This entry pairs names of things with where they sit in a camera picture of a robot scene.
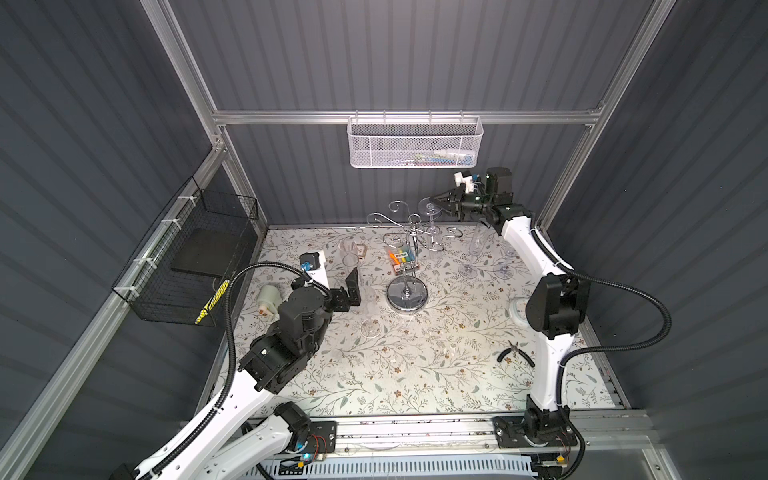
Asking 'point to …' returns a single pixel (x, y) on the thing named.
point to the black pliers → (517, 349)
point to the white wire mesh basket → (409, 142)
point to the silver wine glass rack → (408, 293)
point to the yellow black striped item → (213, 301)
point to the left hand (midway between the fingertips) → (337, 271)
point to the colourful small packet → (403, 261)
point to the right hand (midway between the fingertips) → (432, 202)
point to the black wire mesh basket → (185, 264)
